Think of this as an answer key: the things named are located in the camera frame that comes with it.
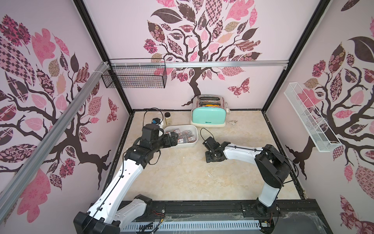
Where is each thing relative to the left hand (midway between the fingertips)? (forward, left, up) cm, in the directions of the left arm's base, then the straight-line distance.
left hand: (170, 139), depth 75 cm
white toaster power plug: (+29, -44, -21) cm, 57 cm away
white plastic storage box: (+17, -9, -20) cm, 28 cm away
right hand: (0, -24, -23) cm, 33 cm away
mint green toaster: (+29, -24, -7) cm, 38 cm away
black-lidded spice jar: (+30, +6, -17) cm, 34 cm away
